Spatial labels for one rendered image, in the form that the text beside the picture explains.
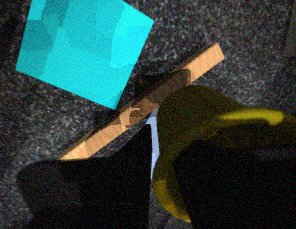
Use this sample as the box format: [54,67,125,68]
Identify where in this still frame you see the tan flat bar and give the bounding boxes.
[57,42,225,160]

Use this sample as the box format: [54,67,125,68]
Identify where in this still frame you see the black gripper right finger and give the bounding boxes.
[172,138,296,229]

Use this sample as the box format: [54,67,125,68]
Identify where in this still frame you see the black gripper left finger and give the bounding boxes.
[16,124,152,229]

